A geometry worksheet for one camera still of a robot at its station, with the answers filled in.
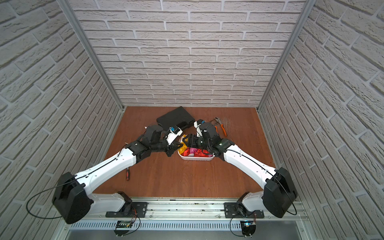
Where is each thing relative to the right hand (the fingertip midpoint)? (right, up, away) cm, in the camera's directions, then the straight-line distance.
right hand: (188, 140), depth 78 cm
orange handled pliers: (+21, +11, +33) cm, 40 cm away
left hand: (-2, -2, -1) cm, 3 cm away
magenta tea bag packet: (+2, -8, +12) cm, 14 cm away
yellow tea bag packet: (-3, -5, -1) cm, 6 cm away
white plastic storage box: (+3, -13, +11) cm, 17 cm away
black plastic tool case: (-12, +13, +29) cm, 34 cm away
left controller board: (-32, -42, -7) cm, 53 cm away
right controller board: (+30, -41, -8) cm, 51 cm away
